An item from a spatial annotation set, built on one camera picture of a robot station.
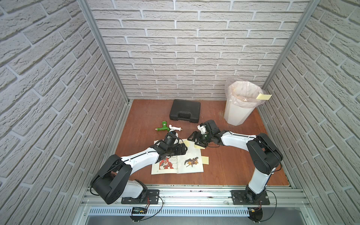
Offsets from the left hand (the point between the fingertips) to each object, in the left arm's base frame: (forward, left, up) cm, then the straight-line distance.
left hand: (180, 145), depth 88 cm
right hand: (+3, -8, 0) cm, 9 cm away
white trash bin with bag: (+18, -37, +26) cm, 49 cm away
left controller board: (-34, +20, -6) cm, 40 cm away
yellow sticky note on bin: (+21, -52, +24) cm, 61 cm away
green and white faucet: (+16, +11, -3) cm, 20 cm away
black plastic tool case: (+28, -4, +2) cm, 29 cm away
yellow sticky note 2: (-8, -16, -5) cm, 19 cm away
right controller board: (-36, -39, -4) cm, 53 cm away
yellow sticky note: (+2, -6, -1) cm, 7 cm away
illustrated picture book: (-10, -6, -4) cm, 12 cm away
